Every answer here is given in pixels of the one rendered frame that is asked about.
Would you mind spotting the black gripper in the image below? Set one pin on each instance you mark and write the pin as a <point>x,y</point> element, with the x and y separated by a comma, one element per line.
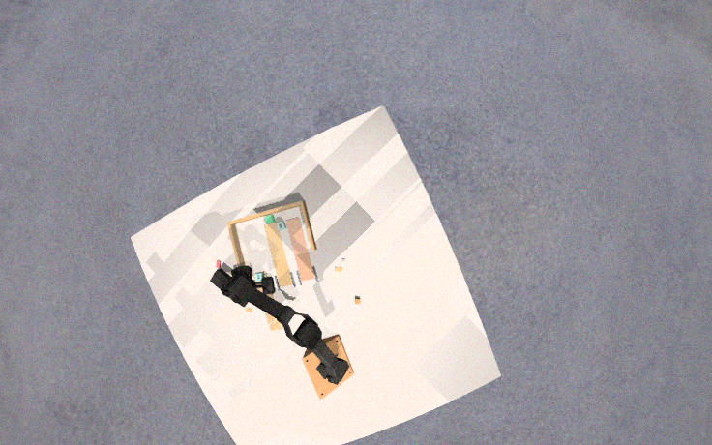
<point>267,285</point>

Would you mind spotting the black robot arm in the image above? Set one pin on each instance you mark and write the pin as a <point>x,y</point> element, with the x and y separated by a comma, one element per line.
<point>240,290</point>

